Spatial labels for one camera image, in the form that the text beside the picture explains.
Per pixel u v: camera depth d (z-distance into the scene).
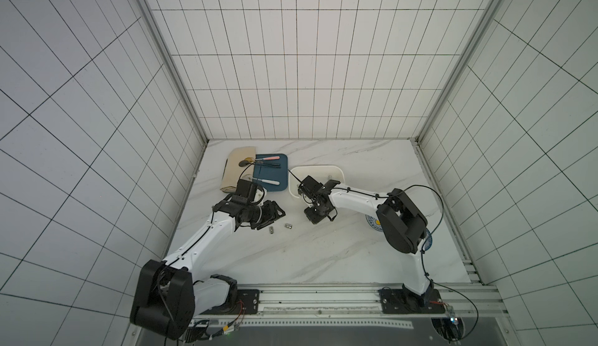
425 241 0.54
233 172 1.07
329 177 1.04
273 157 1.11
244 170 1.08
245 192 0.66
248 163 1.10
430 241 0.81
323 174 1.04
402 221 0.53
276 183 1.02
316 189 0.74
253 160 1.10
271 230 0.88
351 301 0.75
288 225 0.90
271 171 1.07
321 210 0.79
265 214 0.73
